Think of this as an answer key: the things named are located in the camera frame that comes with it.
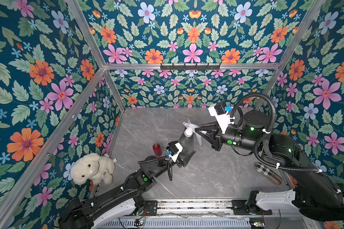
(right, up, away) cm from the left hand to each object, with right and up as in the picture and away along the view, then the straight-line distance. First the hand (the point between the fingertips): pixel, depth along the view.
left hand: (190, 145), depth 64 cm
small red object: (-19, -6, +20) cm, 28 cm away
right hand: (+3, +11, -14) cm, 18 cm away
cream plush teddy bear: (-50, -13, +8) cm, 52 cm away
